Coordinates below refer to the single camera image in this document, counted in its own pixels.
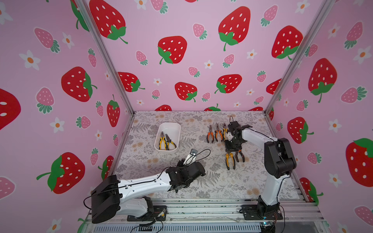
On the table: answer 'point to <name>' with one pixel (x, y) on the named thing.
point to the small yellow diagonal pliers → (169, 141)
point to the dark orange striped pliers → (236, 156)
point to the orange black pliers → (216, 133)
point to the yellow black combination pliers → (162, 137)
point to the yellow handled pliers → (225, 131)
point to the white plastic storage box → (173, 130)
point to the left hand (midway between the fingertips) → (190, 162)
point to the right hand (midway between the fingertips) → (233, 149)
